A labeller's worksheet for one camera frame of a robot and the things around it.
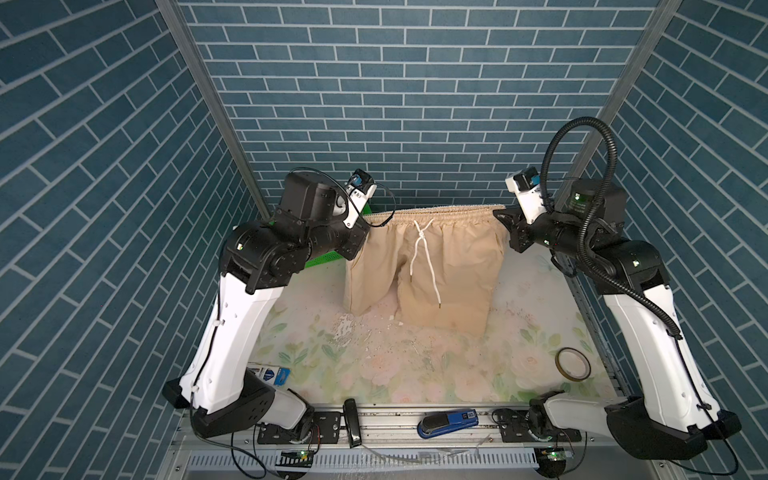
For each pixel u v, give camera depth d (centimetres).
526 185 48
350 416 73
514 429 73
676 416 36
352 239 50
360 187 47
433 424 71
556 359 85
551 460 72
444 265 72
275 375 81
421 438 73
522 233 52
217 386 36
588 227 41
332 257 45
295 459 72
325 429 74
